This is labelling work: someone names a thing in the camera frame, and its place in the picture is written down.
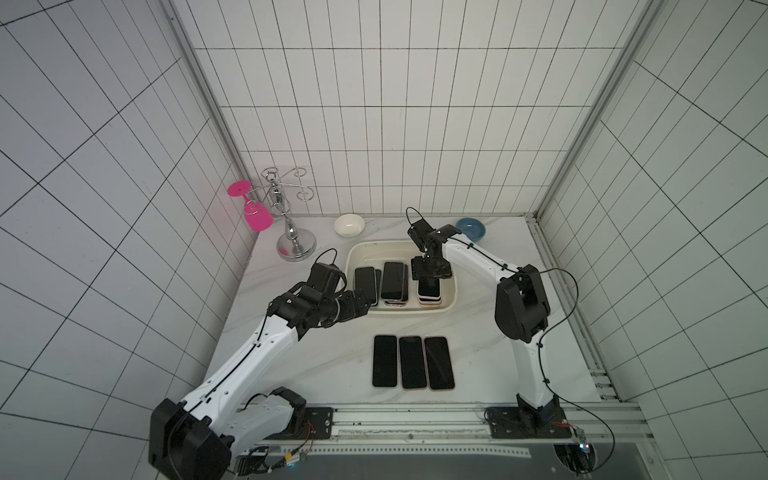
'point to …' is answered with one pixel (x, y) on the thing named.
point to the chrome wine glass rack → (294, 244)
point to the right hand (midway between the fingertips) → (416, 275)
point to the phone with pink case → (413, 370)
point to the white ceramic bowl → (349, 225)
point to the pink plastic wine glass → (258, 216)
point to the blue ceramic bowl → (472, 228)
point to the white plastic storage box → (382, 269)
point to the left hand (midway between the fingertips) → (354, 314)
